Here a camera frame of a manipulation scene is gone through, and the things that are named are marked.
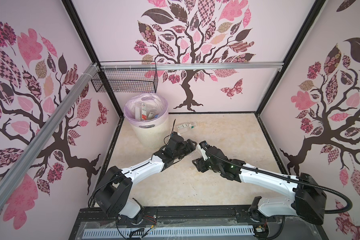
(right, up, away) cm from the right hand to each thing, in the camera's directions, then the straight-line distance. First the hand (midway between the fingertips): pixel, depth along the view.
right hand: (196, 157), depth 81 cm
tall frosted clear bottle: (-36, +27, +11) cm, 46 cm away
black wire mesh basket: (-54, +56, +41) cm, 88 cm away
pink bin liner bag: (-26, +33, +17) cm, 45 cm away
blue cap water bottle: (-28, +24, +14) cm, 40 cm away
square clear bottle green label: (-5, +17, +26) cm, 31 cm away
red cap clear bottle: (-31, +23, +9) cm, 40 cm away
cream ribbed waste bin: (-26, +11, +6) cm, 29 cm away
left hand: (-1, +5, +3) cm, 6 cm away
